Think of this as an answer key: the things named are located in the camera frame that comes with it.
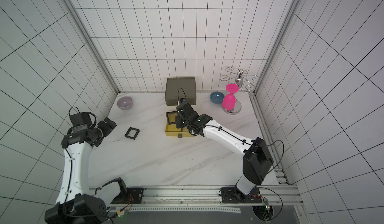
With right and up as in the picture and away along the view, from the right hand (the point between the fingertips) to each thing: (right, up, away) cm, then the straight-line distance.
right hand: (174, 120), depth 81 cm
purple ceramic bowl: (-41, +10, +28) cm, 50 cm away
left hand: (-33, -5, -4) cm, 33 cm away
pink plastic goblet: (+33, +11, +9) cm, 36 cm away
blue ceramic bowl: (+29, +14, +33) cm, 46 cm away
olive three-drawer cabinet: (0, +19, +13) cm, 24 cm away
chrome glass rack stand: (+39, +25, +7) cm, 46 cm away
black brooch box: (-30, -10, +16) cm, 36 cm away
